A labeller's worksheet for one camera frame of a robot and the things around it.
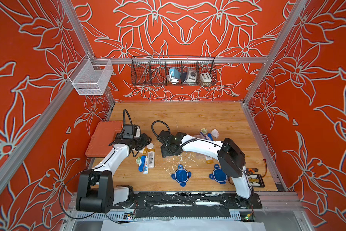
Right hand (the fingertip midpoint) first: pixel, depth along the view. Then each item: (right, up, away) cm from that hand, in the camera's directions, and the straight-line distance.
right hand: (162, 154), depth 85 cm
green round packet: (-16, -4, +2) cm, 16 cm away
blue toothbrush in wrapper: (+31, +9, +12) cm, 35 cm away
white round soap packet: (+36, +11, +13) cm, 40 cm away
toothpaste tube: (-10, -8, -1) cm, 13 cm away
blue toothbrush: (-13, -8, -1) cm, 15 cm away
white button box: (+28, +49, +9) cm, 58 cm away
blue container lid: (+11, -11, -4) cm, 16 cm away
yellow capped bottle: (-12, +1, +5) cm, 13 cm away
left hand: (-8, +9, +2) cm, 12 cm away
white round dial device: (+18, +49, +5) cm, 52 cm away
